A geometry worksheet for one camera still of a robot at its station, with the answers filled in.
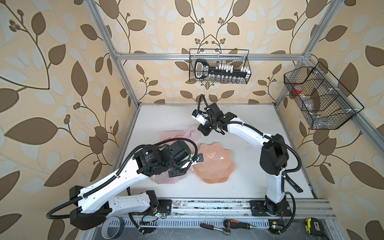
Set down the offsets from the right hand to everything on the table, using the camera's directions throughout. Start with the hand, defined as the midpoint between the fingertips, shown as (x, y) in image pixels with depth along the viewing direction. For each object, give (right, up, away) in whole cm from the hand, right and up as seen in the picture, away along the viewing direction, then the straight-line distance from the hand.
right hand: (200, 128), depth 88 cm
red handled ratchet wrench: (+12, -45, -22) cm, 52 cm away
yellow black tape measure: (+51, -44, -22) cm, 71 cm away
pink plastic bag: (-5, -3, -9) cm, 11 cm away
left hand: (-7, -13, -22) cm, 27 cm away
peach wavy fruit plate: (+11, -23, +1) cm, 25 cm away
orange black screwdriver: (+15, -43, -20) cm, 50 cm away
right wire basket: (+62, +14, -15) cm, 65 cm away
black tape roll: (-30, -27, -43) cm, 59 cm away
